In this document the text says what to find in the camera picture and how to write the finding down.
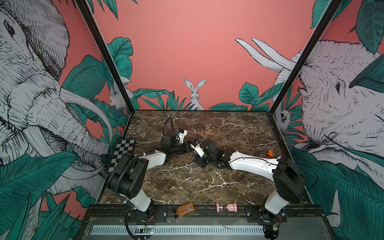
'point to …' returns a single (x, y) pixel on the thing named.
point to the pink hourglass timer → (230, 207)
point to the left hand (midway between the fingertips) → (198, 144)
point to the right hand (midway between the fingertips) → (195, 156)
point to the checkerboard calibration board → (123, 145)
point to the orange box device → (184, 209)
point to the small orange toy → (270, 153)
